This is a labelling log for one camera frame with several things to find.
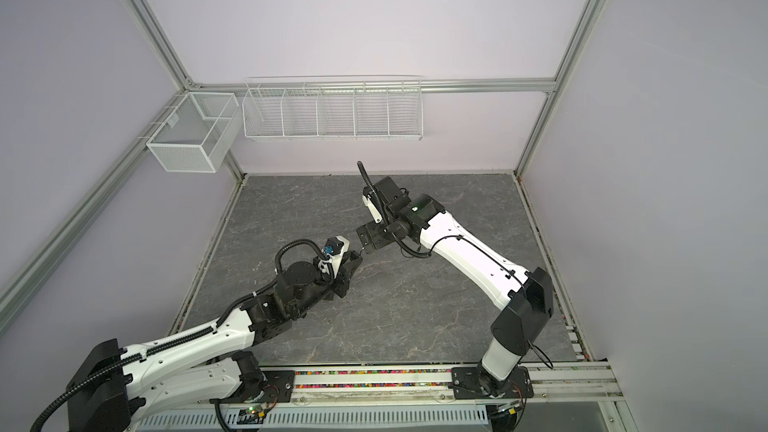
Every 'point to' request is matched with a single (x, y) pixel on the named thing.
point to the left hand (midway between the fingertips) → (355, 259)
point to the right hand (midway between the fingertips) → (378, 233)
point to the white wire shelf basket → (334, 108)
